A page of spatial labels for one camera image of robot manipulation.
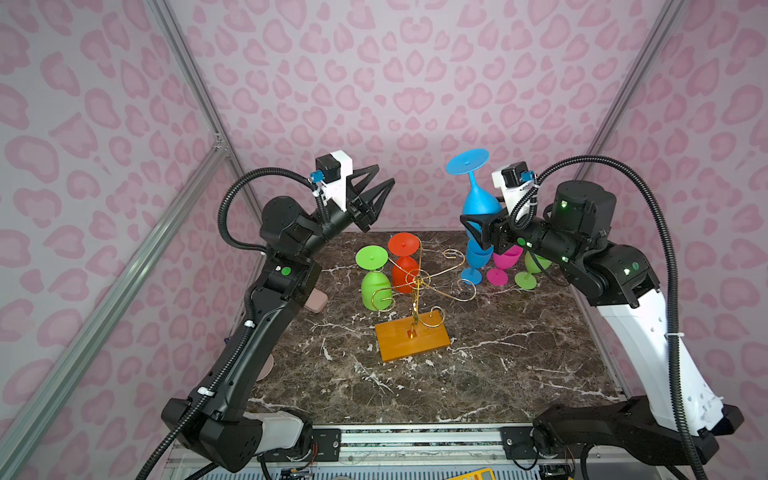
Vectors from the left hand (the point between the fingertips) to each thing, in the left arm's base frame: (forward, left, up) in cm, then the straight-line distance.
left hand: (384, 168), depth 52 cm
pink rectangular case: (+7, +25, -55) cm, 60 cm away
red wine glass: (-3, -4, -25) cm, 26 cm away
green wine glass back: (-5, +3, -30) cm, 30 cm away
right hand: (-2, -17, -7) cm, 19 cm away
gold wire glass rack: (-6, -4, -54) cm, 55 cm away
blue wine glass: (+13, -27, -42) cm, 51 cm away
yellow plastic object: (-40, -20, -54) cm, 70 cm away
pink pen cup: (-15, +36, -55) cm, 67 cm away
